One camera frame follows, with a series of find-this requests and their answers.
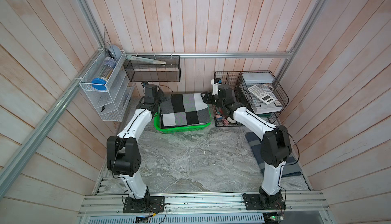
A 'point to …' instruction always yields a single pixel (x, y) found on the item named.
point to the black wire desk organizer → (271, 112)
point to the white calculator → (261, 94)
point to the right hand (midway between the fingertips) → (202, 93)
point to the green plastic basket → (158, 125)
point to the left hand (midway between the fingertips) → (160, 95)
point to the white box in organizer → (257, 78)
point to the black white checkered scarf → (181, 109)
